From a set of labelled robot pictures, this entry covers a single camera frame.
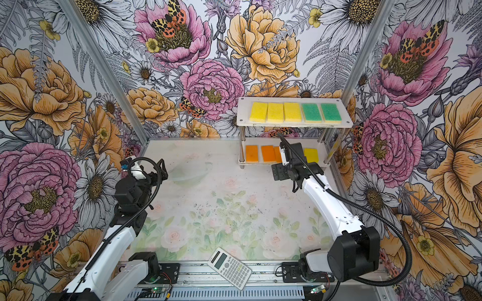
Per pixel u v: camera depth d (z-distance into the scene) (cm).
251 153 106
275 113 81
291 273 73
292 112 85
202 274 76
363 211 43
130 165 63
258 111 83
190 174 105
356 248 40
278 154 106
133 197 58
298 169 57
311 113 83
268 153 106
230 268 75
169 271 75
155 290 71
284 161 74
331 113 82
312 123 81
